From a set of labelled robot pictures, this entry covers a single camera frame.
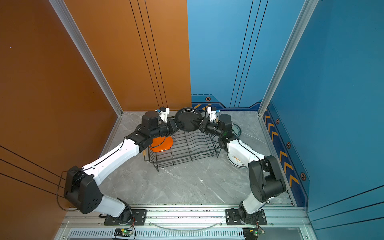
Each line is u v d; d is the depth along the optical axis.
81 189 0.41
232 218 0.72
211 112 0.77
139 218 0.74
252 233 0.70
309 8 0.69
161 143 0.70
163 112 0.72
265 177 0.46
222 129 0.68
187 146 0.99
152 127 0.62
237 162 0.90
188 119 0.77
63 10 0.70
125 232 0.71
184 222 0.73
